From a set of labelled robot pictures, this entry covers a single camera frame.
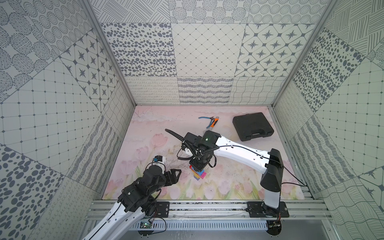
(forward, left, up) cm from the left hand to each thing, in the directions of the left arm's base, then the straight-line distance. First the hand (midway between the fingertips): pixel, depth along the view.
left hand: (179, 174), depth 74 cm
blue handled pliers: (+48, -18, -11) cm, 53 cm away
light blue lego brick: (0, -10, +2) cm, 11 cm away
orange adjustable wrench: (+43, -21, -11) cm, 49 cm away
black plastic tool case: (+37, -46, -6) cm, 59 cm away
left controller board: (-20, +16, -13) cm, 29 cm away
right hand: (+3, -10, +2) cm, 11 cm away
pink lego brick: (0, -12, 0) cm, 12 cm away
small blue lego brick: (-1, -7, +10) cm, 12 cm away
